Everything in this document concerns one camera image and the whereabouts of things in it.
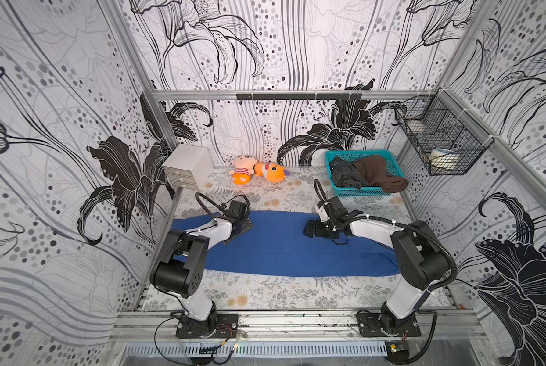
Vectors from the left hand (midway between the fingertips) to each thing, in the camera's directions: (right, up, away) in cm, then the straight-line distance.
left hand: (242, 231), depth 97 cm
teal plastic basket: (+52, +25, +1) cm, 58 cm away
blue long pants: (+16, -4, -5) cm, 18 cm away
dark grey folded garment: (+45, +25, +2) cm, 51 cm away
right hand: (+31, +1, -2) cm, 31 cm away
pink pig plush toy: (-2, +30, +17) cm, 35 cm away
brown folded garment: (+61, +28, +7) cm, 68 cm away
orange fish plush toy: (+13, +26, +10) cm, 31 cm away
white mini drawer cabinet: (-24, +28, +2) cm, 37 cm away
